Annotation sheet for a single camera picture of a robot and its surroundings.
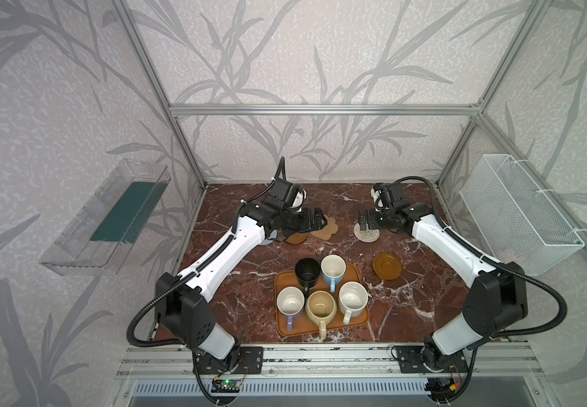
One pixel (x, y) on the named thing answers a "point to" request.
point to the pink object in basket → (505, 256)
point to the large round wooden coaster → (387, 266)
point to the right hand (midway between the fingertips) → (370, 210)
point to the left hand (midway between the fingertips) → (320, 218)
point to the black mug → (307, 270)
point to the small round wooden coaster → (297, 237)
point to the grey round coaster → (267, 242)
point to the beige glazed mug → (321, 307)
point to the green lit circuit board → (226, 386)
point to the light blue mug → (332, 269)
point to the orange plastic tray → (302, 323)
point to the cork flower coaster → (330, 229)
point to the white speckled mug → (353, 299)
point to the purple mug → (290, 301)
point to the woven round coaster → (366, 236)
